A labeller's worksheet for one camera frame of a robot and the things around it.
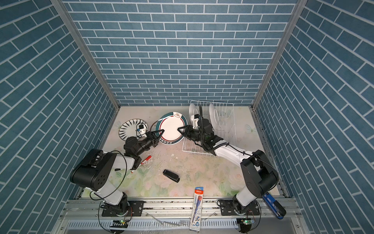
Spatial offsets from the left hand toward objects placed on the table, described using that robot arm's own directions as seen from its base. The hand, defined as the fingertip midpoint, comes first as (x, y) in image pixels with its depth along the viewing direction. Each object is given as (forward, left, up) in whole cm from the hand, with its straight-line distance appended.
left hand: (164, 132), depth 83 cm
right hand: (0, -7, +3) cm, 8 cm away
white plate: (+6, -3, +1) cm, 7 cm away
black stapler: (-19, -4, -16) cm, 25 cm away
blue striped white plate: (+16, +31, -19) cm, 39 cm away
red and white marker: (-16, +20, -19) cm, 32 cm away
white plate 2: (+22, -17, -5) cm, 28 cm away
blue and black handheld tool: (-38, -59, -15) cm, 72 cm away
